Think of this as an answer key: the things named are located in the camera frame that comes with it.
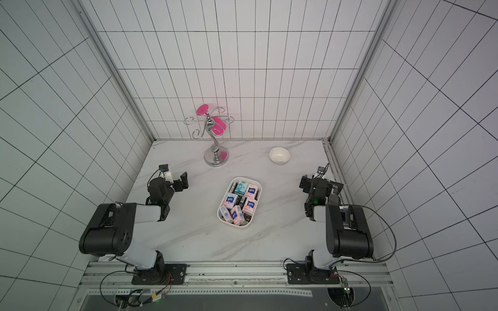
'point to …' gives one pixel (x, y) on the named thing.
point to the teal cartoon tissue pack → (242, 187)
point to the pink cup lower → (219, 126)
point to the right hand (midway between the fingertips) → (310, 174)
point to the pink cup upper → (201, 109)
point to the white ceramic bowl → (279, 155)
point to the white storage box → (240, 203)
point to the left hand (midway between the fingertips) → (177, 175)
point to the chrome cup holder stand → (216, 156)
